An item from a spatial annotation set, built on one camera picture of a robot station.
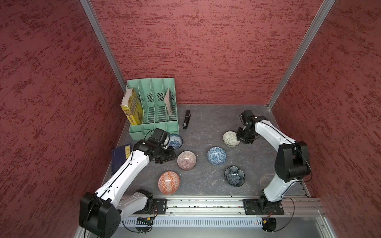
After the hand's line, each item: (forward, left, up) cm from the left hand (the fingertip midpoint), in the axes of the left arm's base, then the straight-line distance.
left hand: (172, 160), depth 78 cm
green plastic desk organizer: (+53, +22, +2) cm, 57 cm away
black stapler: (+37, -6, -11) cm, 39 cm away
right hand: (+15, -40, -4) cm, 43 cm away
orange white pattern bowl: (-8, +3, -11) cm, 14 cm away
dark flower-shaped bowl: (-5, -35, -11) cm, 37 cm away
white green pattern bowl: (+21, -36, -11) cm, 43 cm away
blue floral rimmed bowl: (+18, +1, -10) cm, 21 cm away
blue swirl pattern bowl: (+8, -26, -12) cm, 30 cm away
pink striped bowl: (+4, -7, -9) cm, 12 cm away
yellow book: (+32, +28, +9) cm, 44 cm away
